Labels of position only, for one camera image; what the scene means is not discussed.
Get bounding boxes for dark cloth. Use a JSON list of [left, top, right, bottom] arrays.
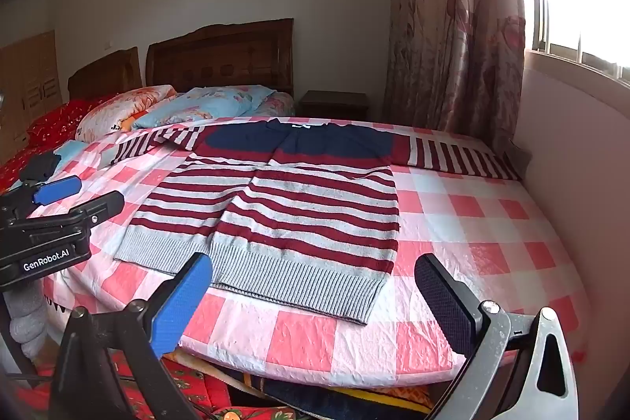
[[20, 153, 62, 185]]

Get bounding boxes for pink white checkered bed sheet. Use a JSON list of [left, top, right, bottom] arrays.
[[27, 117, 591, 389]]

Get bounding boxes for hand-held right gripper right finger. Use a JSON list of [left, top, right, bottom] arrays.
[[414, 253, 580, 420]]

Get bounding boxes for dark wooden nightstand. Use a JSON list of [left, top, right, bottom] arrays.
[[299, 90, 370, 122]]

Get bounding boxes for person's left hand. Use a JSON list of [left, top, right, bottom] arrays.
[[9, 283, 48, 353]]

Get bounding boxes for small wooden headboard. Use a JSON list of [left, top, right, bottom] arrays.
[[67, 47, 143, 102]]

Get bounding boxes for light blue floral pillow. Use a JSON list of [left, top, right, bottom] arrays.
[[132, 85, 276, 130]]

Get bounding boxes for orange floral pillow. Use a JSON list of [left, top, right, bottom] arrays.
[[76, 84, 178, 142]]

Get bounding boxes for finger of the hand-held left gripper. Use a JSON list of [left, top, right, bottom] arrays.
[[68, 190, 126, 230], [32, 175, 82, 207]]

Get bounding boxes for brown floral curtain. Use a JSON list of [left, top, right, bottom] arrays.
[[384, 0, 527, 155]]

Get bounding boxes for red grey striped sweater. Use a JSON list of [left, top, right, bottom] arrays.
[[101, 117, 520, 326]]

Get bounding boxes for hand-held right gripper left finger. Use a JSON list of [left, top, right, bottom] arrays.
[[49, 252, 215, 420]]

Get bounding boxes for large wooden headboard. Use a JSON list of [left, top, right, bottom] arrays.
[[146, 19, 295, 100]]

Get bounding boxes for red patterned blanket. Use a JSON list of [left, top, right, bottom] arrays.
[[0, 98, 116, 192]]

